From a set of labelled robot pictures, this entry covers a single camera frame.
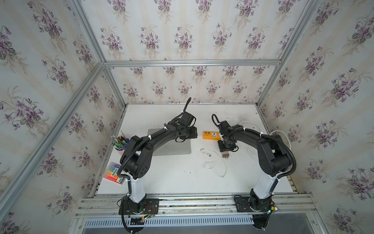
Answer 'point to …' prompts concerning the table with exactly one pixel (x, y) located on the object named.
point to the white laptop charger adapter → (225, 154)
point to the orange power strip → (210, 135)
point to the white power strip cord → (258, 128)
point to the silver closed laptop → (170, 146)
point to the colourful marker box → (111, 173)
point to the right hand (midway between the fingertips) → (226, 149)
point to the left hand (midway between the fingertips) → (195, 134)
